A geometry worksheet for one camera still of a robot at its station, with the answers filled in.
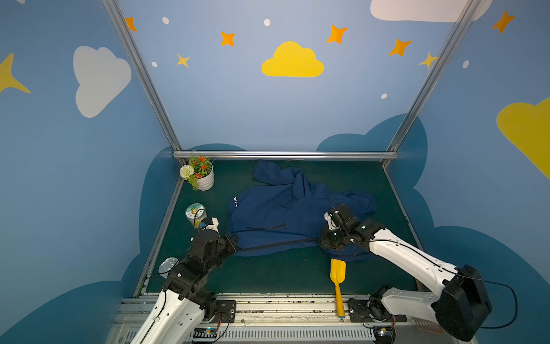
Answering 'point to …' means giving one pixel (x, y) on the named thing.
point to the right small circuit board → (384, 335)
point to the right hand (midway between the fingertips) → (318, 238)
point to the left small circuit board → (205, 332)
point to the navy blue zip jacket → (283, 212)
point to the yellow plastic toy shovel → (337, 274)
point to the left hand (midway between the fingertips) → (238, 234)
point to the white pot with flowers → (199, 173)
